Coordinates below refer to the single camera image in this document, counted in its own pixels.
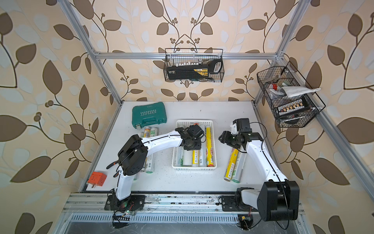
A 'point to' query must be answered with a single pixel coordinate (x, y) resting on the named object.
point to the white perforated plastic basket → (187, 154)
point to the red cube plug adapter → (97, 178)
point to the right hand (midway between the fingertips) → (223, 139)
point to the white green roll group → (202, 152)
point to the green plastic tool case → (148, 114)
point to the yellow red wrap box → (209, 146)
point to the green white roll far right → (240, 163)
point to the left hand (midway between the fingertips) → (200, 148)
